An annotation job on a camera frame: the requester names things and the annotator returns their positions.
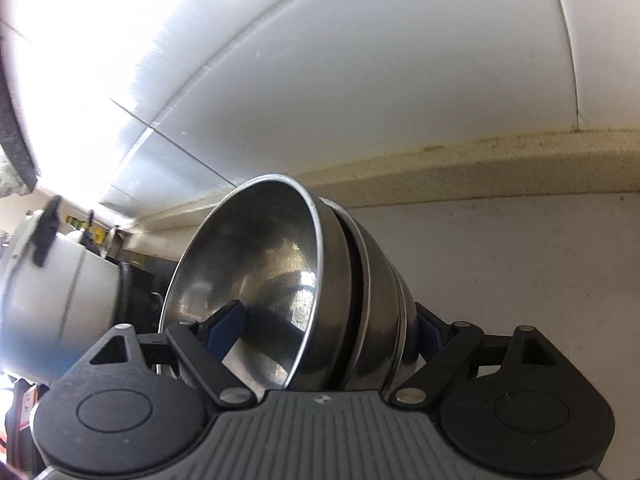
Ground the small stainless steel bowl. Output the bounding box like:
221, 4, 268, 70
160, 174, 350, 394

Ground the large stainless steel bowl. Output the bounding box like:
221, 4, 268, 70
323, 198, 418, 396

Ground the white pot with black handle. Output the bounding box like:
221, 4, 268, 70
1, 196, 122, 386

